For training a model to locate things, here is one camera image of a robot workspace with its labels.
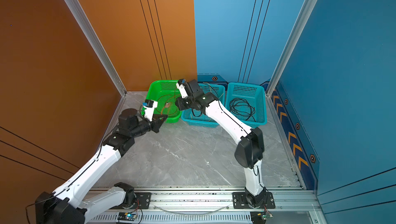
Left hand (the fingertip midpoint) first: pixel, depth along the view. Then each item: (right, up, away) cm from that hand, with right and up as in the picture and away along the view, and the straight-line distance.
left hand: (168, 115), depth 75 cm
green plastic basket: (-12, +14, +44) cm, 48 cm away
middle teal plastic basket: (+14, -2, +7) cm, 16 cm away
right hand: (+5, +6, +6) cm, 10 cm away
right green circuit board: (+43, -47, -6) cm, 64 cm away
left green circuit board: (-18, -47, -5) cm, 50 cm away
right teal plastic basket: (+56, +13, +39) cm, 70 cm away
